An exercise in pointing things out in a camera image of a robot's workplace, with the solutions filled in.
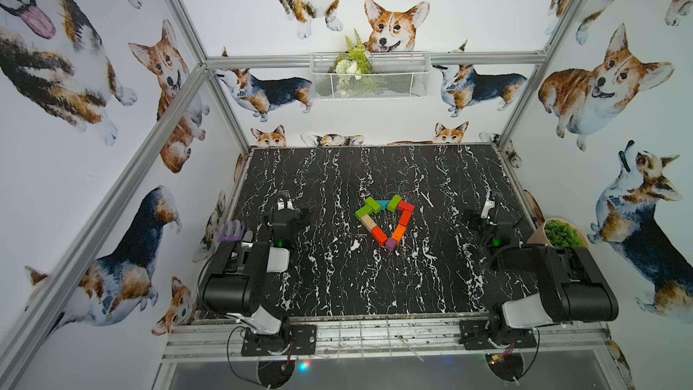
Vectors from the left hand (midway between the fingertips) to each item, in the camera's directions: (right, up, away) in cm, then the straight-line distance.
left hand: (291, 201), depth 94 cm
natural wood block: (+27, -8, +1) cm, 28 cm away
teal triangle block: (+33, -2, +6) cm, 33 cm away
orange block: (+37, -11, -1) cm, 39 cm away
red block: (+40, -7, +4) cm, 41 cm away
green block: (+36, -2, +7) cm, 37 cm away
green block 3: (+25, -4, +4) cm, 26 cm away
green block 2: (+29, -2, +6) cm, 30 cm away
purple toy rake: (-23, -12, -1) cm, 26 cm away
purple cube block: (+34, -14, -4) cm, 37 cm away
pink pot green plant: (+84, -8, -13) cm, 85 cm away
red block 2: (+31, -12, -2) cm, 33 cm away
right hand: (+65, 0, -1) cm, 65 cm away
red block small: (+41, -3, +7) cm, 42 cm away
